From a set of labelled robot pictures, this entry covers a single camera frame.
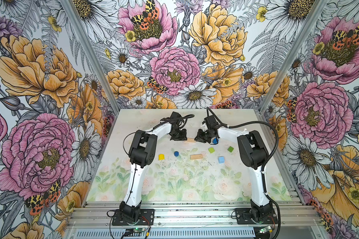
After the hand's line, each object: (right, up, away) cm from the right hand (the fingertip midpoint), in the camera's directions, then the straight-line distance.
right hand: (195, 142), depth 101 cm
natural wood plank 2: (0, -8, -6) cm, 10 cm away
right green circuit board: (+31, -38, -29) cm, 57 cm away
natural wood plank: (-3, +1, +2) cm, 4 cm away
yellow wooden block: (-22, -8, -7) cm, 24 cm away
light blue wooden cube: (+15, -10, -7) cm, 20 cm away
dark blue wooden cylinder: (-12, -7, -4) cm, 15 cm away
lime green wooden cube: (+10, -5, -2) cm, 11 cm away
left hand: (-7, 0, 0) cm, 7 cm away
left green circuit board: (-29, -37, -30) cm, 56 cm away
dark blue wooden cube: (+14, +1, +1) cm, 14 cm away
